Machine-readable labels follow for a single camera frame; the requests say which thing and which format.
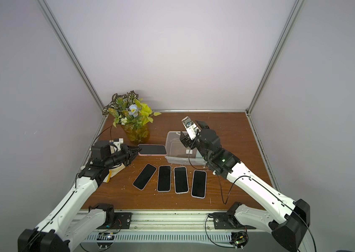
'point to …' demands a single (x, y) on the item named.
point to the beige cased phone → (181, 183)
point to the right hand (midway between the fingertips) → (191, 123)
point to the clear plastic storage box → (178, 154)
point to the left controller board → (105, 236)
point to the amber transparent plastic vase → (138, 134)
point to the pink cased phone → (152, 149)
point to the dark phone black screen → (144, 177)
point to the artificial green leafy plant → (128, 110)
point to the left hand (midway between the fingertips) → (144, 147)
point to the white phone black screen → (199, 184)
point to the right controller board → (239, 239)
